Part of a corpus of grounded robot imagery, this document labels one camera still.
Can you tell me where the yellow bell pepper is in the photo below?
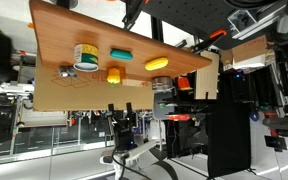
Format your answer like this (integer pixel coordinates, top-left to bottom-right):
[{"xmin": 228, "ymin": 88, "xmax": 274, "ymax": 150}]
[{"xmin": 106, "ymin": 66, "xmax": 122, "ymax": 85}]

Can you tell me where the black perforated board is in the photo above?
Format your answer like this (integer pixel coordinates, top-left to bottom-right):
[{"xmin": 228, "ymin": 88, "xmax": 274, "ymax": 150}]
[{"xmin": 143, "ymin": 0, "xmax": 287, "ymax": 51}]

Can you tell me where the silver aluminium frame rail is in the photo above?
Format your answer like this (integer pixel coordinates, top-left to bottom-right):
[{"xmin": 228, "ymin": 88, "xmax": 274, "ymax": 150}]
[{"xmin": 227, "ymin": 9, "xmax": 287, "ymax": 41}]

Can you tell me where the teal oblong toy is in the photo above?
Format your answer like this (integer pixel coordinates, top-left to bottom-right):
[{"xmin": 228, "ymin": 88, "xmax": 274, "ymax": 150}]
[{"xmin": 109, "ymin": 48, "xmax": 134, "ymax": 62}]

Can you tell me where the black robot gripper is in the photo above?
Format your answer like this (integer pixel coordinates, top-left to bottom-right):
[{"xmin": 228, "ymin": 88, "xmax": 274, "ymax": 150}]
[{"xmin": 107, "ymin": 102, "xmax": 135, "ymax": 151}]

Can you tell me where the orange small object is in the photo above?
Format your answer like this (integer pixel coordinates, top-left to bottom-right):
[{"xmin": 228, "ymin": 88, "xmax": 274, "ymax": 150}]
[{"xmin": 177, "ymin": 76, "xmax": 193, "ymax": 92}]

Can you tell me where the light wooden panel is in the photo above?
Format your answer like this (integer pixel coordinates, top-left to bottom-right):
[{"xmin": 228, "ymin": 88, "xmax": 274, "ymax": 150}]
[{"xmin": 194, "ymin": 50, "xmax": 221, "ymax": 100}]

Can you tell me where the silver metal cylinder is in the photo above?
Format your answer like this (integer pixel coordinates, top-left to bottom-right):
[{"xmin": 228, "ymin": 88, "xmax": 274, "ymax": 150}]
[{"xmin": 151, "ymin": 76, "xmax": 174, "ymax": 92}]

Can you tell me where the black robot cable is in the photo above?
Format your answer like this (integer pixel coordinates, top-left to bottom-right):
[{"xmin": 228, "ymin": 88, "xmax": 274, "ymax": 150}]
[{"xmin": 111, "ymin": 148, "xmax": 153, "ymax": 180}]

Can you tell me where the yellow oblong toy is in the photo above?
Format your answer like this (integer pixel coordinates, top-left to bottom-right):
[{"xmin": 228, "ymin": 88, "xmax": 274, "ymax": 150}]
[{"xmin": 144, "ymin": 56, "xmax": 170, "ymax": 72}]

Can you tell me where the green yellow white can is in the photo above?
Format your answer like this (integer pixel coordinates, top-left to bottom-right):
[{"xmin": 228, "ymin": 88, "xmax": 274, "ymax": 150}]
[{"xmin": 73, "ymin": 43, "xmax": 100, "ymax": 73}]

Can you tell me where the black hanging cloth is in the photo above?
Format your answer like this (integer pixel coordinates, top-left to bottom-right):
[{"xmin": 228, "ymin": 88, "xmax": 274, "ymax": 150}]
[{"xmin": 206, "ymin": 71, "xmax": 253, "ymax": 179}]

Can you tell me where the orange handled black clamp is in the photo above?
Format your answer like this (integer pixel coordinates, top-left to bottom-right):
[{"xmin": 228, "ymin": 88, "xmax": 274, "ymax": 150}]
[{"xmin": 189, "ymin": 28, "xmax": 228, "ymax": 54}]

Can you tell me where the grey metal bracket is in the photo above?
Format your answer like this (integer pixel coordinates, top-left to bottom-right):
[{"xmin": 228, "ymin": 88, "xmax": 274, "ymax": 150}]
[{"xmin": 152, "ymin": 89, "xmax": 179, "ymax": 121}]

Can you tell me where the brown cardboard box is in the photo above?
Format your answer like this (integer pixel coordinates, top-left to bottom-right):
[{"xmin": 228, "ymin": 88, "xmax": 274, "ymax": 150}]
[{"xmin": 221, "ymin": 35, "xmax": 269, "ymax": 71}]

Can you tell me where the small black device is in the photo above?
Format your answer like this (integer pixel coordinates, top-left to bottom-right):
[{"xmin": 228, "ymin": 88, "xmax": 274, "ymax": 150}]
[{"xmin": 264, "ymin": 135, "xmax": 288, "ymax": 151}]

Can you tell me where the blue tape roll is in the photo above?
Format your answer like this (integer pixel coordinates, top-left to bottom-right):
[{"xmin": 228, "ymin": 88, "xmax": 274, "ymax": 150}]
[{"xmin": 249, "ymin": 111, "xmax": 261, "ymax": 122}]

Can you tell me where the silver metal table clamp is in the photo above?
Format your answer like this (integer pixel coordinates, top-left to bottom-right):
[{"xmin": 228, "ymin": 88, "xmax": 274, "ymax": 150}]
[{"xmin": 57, "ymin": 65, "xmax": 79, "ymax": 80}]

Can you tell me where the brown cardboard sheet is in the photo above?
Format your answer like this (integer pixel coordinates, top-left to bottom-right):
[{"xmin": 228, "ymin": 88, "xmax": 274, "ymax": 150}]
[{"xmin": 32, "ymin": 54, "xmax": 155, "ymax": 112}]

